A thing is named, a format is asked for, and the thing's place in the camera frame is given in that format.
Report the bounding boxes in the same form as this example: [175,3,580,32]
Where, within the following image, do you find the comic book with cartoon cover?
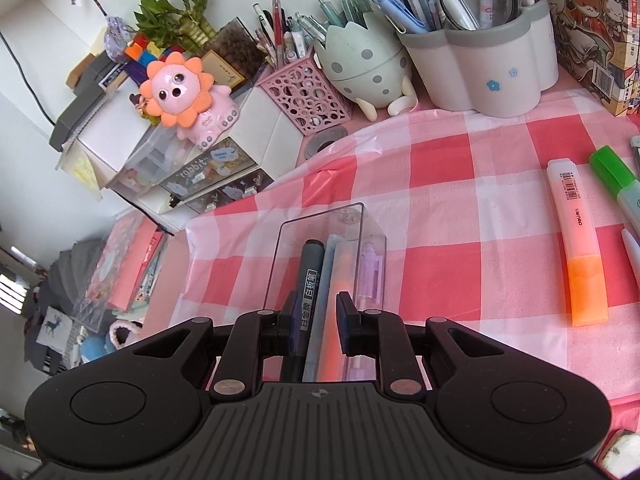
[532,0,640,118]

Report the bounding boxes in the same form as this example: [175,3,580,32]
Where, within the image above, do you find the white storage box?
[62,92,166,188]

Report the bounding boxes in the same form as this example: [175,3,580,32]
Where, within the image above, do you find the pink stationery stack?
[92,220,166,313]

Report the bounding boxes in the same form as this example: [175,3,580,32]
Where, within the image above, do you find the pink lion toy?
[140,52,241,152]

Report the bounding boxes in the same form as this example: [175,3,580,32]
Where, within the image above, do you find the brown clear container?
[202,17,268,92]

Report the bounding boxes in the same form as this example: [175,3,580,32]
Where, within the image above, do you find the black marker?
[279,239,326,383]

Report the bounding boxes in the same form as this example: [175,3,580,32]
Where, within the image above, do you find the white drawer organizer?
[107,85,307,235]

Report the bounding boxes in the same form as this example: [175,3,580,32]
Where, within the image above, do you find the group of black and red pens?
[252,0,313,68]

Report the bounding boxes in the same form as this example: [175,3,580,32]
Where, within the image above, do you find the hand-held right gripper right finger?
[336,292,507,402]

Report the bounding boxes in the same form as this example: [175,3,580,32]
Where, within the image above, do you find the large dark grey box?
[50,82,133,151]

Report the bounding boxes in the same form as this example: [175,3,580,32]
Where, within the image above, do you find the pink pen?
[322,245,361,381]

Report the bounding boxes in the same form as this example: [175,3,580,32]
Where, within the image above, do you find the pink checked tablecloth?
[167,80,640,443]

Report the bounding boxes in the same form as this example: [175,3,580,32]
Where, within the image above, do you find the group of grey gel pens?
[295,0,381,43]

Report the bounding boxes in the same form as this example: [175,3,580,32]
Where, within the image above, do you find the colourful puzzle cube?
[125,34,166,83]

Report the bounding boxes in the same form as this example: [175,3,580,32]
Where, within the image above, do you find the purple mechanical pencil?
[350,242,387,383]

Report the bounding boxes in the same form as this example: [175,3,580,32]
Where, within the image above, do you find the orange highlighter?
[546,158,610,328]

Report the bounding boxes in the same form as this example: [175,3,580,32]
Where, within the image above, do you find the purple fabric sachet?
[102,16,133,63]

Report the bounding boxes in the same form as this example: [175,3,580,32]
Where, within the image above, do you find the clear plastic organizer box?
[262,202,388,361]

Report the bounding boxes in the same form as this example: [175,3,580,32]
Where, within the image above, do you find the green highlighter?
[588,145,640,233]

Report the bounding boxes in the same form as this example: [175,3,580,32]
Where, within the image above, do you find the lucky bamboo plant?
[132,0,221,55]

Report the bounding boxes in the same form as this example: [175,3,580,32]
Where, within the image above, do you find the yellow sticker sheet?
[59,149,103,204]

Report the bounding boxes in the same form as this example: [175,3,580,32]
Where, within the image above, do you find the egg-shaped pen holder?
[312,10,418,122]

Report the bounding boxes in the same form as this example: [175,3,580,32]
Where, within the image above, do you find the round desk grommet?
[305,127,349,157]

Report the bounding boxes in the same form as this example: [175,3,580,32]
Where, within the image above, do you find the small colourful figurine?
[129,92,162,125]

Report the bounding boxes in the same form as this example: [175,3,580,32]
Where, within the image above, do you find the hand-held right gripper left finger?
[132,291,302,402]

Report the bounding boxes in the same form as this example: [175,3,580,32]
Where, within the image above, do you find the cloud-shaped pen holder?
[397,0,560,118]

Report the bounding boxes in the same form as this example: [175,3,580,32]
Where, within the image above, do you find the grey cloth pile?
[27,240,108,376]

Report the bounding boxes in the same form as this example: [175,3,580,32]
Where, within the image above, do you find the small dark grey box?
[70,52,131,98]

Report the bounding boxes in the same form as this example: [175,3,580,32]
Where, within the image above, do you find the clear drawer with cloud stickers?
[159,136,261,196]

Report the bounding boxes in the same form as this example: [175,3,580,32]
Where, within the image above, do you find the pink perforated pen holder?
[257,55,353,136]

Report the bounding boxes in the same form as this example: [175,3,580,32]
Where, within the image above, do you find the deer print card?
[39,309,67,353]

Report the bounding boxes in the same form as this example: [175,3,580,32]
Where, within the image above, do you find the clear compartment box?
[107,125,201,196]

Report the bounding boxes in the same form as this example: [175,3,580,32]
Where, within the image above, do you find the black cable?
[0,30,176,236]

